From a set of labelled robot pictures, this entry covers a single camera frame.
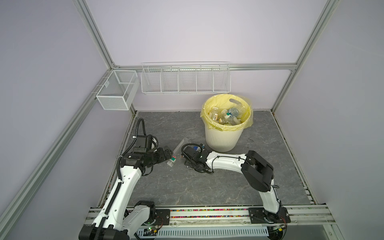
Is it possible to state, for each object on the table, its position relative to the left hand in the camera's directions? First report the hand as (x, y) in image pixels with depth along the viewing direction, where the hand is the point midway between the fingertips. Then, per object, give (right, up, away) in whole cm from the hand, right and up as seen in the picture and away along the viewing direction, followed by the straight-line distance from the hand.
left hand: (165, 157), depth 77 cm
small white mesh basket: (-37, +40, +24) cm, 60 cm away
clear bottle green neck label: (+37, +21, +14) cm, 45 cm away
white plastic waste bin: (+32, +7, +9) cm, 34 cm away
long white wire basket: (+9, +48, +20) cm, 53 cm away
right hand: (+11, -7, +13) cm, 19 cm away
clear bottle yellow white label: (+27, +24, +15) cm, 39 cm away
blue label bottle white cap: (+39, +25, +8) cm, 47 cm away
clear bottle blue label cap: (+17, +3, +8) cm, 19 cm away
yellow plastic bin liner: (+34, +32, +16) cm, 49 cm away
